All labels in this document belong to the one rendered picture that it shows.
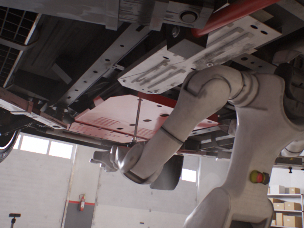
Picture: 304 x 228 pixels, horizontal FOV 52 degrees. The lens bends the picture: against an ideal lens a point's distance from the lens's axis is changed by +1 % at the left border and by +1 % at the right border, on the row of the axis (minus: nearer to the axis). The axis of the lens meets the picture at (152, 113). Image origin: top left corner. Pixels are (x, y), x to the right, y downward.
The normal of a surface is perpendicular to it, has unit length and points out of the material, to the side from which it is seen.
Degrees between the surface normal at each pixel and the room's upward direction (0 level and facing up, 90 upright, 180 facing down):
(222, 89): 116
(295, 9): 180
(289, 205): 90
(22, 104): 90
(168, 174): 132
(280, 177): 90
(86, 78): 180
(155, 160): 142
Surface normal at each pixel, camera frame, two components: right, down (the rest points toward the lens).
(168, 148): 0.11, 0.43
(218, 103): 0.32, 0.50
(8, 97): 0.94, -0.01
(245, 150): -0.69, -0.15
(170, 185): 0.04, 0.76
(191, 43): -0.11, 0.94
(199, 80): -0.69, -0.49
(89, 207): 0.53, -0.22
